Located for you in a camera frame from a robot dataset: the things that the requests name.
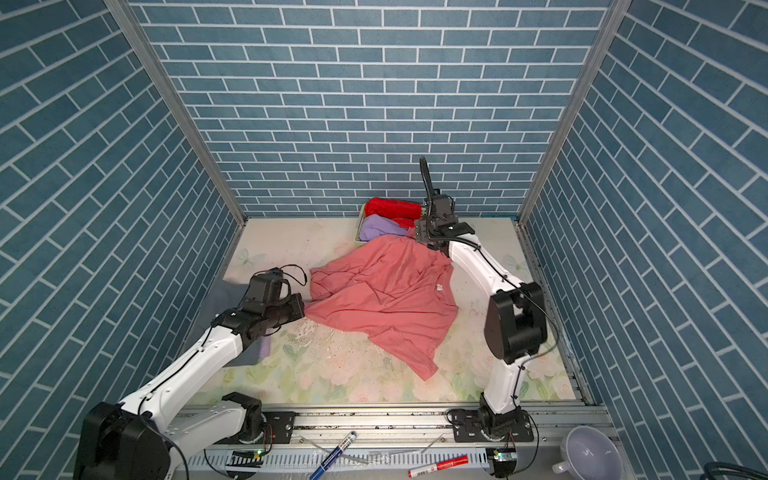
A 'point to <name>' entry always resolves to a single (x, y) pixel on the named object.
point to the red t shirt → (406, 213)
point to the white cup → (589, 455)
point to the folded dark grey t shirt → (227, 298)
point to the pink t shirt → (399, 288)
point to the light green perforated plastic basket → (361, 243)
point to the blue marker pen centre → (324, 466)
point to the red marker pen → (440, 466)
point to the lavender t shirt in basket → (372, 226)
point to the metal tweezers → (374, 452)
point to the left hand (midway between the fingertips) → (307, 303)
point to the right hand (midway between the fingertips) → (431, 221)
